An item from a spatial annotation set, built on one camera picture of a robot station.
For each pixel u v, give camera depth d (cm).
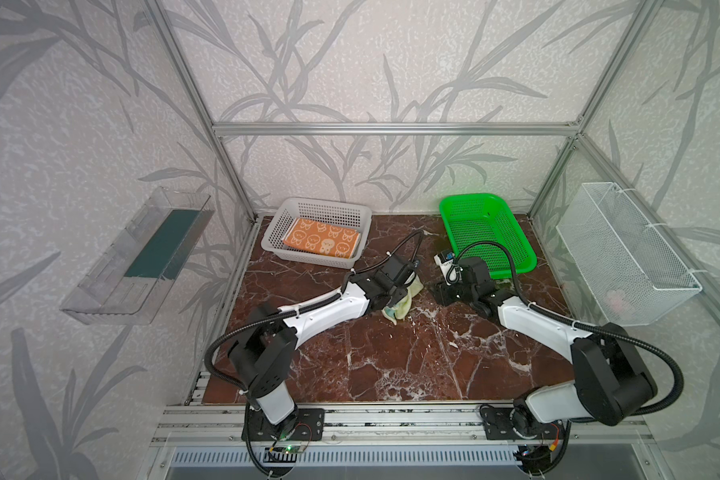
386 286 65
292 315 47
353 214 112
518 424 66
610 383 43
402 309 91
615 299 74
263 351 44
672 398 42
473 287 68
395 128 140
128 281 64
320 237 109
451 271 78
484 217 119
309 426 73
